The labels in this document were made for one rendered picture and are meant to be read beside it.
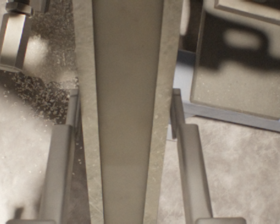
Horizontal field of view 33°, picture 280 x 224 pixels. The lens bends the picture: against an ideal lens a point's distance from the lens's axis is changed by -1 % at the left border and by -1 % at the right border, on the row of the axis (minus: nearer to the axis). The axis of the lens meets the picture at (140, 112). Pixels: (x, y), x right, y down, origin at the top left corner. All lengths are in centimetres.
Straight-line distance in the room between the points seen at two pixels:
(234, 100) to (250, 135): 30
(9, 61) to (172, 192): 65
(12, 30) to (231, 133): 71
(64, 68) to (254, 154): 43
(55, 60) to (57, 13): 9
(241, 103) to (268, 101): 5
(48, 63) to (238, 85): 38
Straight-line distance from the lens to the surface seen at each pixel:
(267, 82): 76
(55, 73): 93
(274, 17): 77
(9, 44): 35
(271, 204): 104
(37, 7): 40
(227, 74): 73
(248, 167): 102
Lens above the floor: 91
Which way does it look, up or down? 75 degrees down
